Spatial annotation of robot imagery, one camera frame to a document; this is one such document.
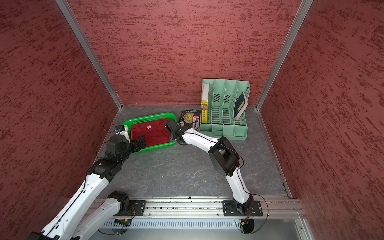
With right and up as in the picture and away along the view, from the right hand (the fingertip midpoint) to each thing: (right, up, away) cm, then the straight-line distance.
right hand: (176, 139), depth 94 cm
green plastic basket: (-5, +15, +10) cm, 18 cm away
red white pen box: (+12, +11, +12) cm, 20 cm away
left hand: (-19, +1, -16) cm, 25 cm away
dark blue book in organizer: (+45, +23, +9) cm, 51 cm away
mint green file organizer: (+32, +11, +16) cm, 38 cm away
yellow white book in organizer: (+18, +23, -4) cm, 29 cm away
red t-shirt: (-16, +4, +6) cm, 17 cm away
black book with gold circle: (+5, +16, +19) cm, 25 cm away
